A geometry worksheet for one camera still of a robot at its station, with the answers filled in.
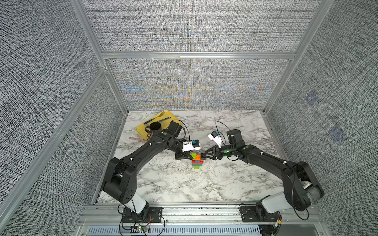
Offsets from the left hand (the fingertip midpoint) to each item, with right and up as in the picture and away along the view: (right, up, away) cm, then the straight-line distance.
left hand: (193, 152), depth 81 cm
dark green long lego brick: (+3, -9, +9) cm, 13 cm away
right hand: (+7, +1, 0) cm, 7 cm away
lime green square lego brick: (+2, -11, +9) cm, 14 cm away
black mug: (-24, +14, +14) cm, 31 cm away
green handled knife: (-21, +20, +34) cm, 45 cm away
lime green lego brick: (0, -1, -2) cm, 2 cm away
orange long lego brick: (+3, -3, 0) cm, 4 cm away
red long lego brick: (+2, -6, +1) cm, 6 cm away
